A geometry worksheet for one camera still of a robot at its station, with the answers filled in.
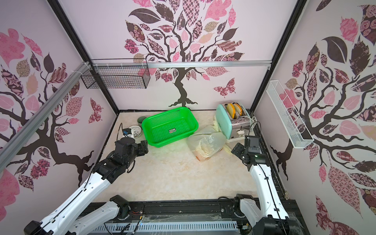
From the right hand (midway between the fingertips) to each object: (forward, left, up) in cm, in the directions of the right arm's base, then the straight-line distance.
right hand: (239, 153), depth 80 cm
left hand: (+2, +54, +7) cm, 55 cm away
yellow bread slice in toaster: (+29, 0, +6) cm, 29 cm away
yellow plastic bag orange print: (+9, +17, -1) cm, 19 cm away
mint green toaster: (+22, 0, +4) cm, 23 cm away
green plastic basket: (+31, +44, -13) cm, 56 cm away
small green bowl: (+33, +65, -6) cm, 73 cm away
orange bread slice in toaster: (+30, -6, +6) cm, 31 cm away
